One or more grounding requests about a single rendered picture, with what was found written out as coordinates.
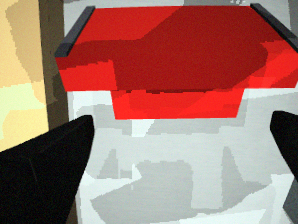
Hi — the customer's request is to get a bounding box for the red rectangular block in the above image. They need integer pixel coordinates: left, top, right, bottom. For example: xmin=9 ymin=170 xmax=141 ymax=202
xmin=54 ymin=3 xmax=298 ymax=120

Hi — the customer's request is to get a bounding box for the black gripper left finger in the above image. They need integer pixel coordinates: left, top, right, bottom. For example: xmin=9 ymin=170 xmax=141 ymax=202
xmin=0 ymin=115 xmax=94 ymax=224

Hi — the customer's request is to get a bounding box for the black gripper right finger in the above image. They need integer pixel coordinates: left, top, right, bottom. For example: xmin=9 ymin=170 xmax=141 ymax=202
xmin=270 ymin=110 xmax=298 ymax=182

